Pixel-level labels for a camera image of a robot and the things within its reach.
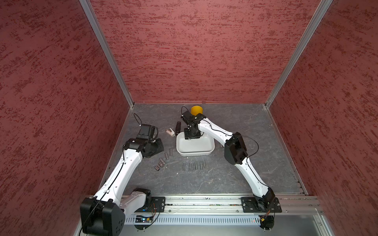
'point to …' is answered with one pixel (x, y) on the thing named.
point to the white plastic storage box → (204, 145)
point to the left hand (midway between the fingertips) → (160, 151)
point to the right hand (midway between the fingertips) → (190, 139)
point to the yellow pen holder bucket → (195, 109)
